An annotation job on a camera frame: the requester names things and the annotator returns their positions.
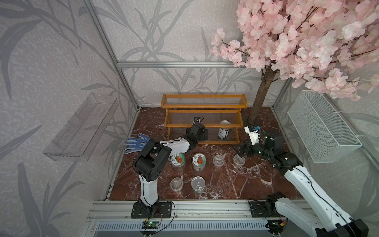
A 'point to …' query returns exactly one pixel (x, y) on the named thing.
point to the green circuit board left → (150, 225)
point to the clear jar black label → (176, 184)
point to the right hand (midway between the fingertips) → (237, 142)
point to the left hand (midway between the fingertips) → (200, 129)
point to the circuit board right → (277, 225)
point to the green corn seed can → (198, 184)
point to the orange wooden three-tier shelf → (220, 113)
